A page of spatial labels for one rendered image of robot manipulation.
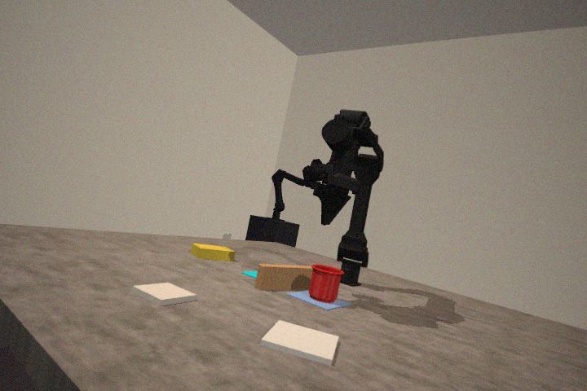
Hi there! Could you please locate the yellow flat block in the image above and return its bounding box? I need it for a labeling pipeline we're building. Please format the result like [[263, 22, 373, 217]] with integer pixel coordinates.
[[191, 244, 235, 261]]

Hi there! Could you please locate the red cup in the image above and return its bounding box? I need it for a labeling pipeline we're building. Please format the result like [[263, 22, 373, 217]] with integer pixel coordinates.
[[309, 265, 344, 303]]

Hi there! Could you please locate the tan rectangular block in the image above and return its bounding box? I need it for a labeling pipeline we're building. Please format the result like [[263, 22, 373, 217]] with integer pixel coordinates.
[[254, 264, 313, 290]]

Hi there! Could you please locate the beige flat rectangular slab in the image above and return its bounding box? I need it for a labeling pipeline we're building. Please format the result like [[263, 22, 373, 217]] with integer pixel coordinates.
[[260, 320, 339, 366]]

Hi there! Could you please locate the beige flat square slab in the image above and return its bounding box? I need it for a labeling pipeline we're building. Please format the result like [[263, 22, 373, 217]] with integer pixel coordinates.
[[132, 283, 196, 306]]

